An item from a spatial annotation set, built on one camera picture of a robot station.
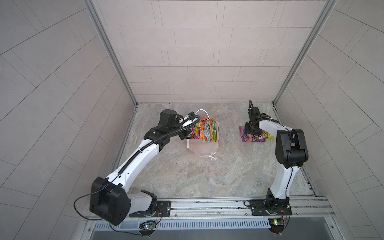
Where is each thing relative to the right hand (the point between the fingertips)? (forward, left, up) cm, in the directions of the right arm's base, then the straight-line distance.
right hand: (248, 130), depth 101 cm
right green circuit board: (-52, 0, -3) cm, 52 cm away
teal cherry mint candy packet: (-8, +25, +13) cm, 29 cm away
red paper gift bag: (-15, +31, +6) cm, 35 cm away
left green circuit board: (-50, +59, +2) cm, 77 cm away
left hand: (-9, +36, +23) cm, 43 cm away
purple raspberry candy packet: (-7, +2, +2) cm, 8 cm away
